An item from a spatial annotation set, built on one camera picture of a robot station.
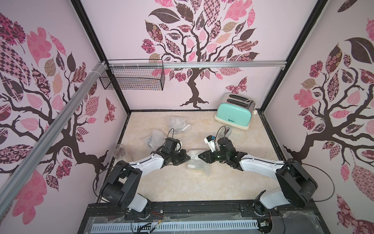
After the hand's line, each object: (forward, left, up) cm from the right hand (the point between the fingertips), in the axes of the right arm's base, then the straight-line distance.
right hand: (200, 154), depth 83 cm
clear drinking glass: (+3, +48, +1) cm, 48 cm away
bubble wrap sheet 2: (+12, +29, -1) cm, 31 cm away
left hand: (-1, +5, -5) cm, 8 cm away
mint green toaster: (+30, -26, +6) cm, 41 cm away
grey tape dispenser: (+22, -21, -6) cm, 31 cm away
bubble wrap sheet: (+26, +15, -3) cm, 30 cm away
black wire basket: (+69, +53, +8) cm, 87 cm away
